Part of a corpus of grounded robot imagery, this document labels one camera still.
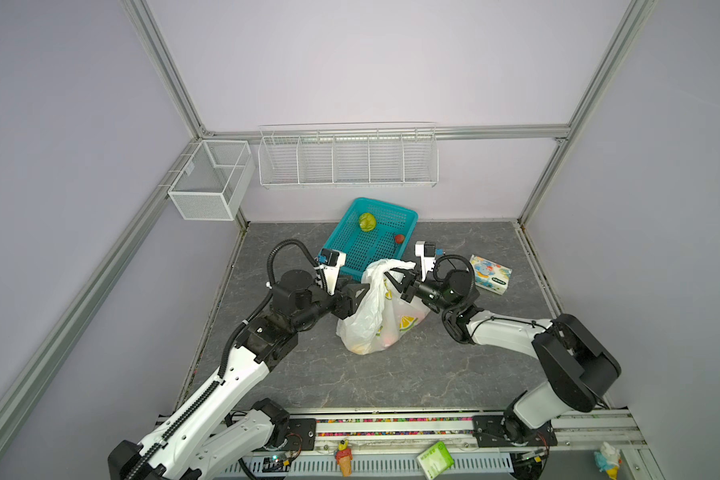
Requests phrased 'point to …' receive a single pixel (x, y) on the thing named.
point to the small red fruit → (399, 238)
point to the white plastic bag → (381, 315)
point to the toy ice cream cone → (343, 458)
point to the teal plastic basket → (363, 248)
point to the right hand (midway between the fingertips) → (383, 271)
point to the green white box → (436, 460)
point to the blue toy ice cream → (608, 459)
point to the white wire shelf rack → (348, 155)
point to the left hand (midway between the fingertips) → (359, 286)
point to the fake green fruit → (367, 222)
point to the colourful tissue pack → (490, 276)
